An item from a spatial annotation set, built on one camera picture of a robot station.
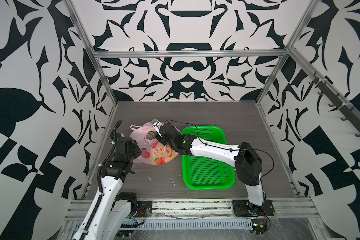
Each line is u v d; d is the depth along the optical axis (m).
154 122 0.69
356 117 0.55
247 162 0.50
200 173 0.85
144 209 0.73
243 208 0.74
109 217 0.54
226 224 0.71
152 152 0.85
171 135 0.61
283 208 0.76
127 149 0.58
